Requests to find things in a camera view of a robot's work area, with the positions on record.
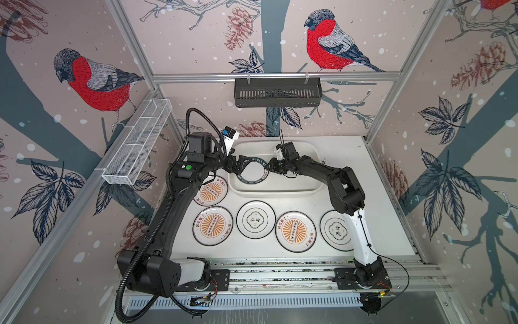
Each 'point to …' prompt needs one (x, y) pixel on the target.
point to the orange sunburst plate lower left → (212, 225)
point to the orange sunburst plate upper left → (212, 193)
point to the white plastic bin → (277, 185)
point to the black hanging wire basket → (278, 92)
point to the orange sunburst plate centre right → (295, 231)
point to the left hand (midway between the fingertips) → (240, 153)
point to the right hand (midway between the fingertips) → (266, 169)
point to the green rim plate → (255, 171)
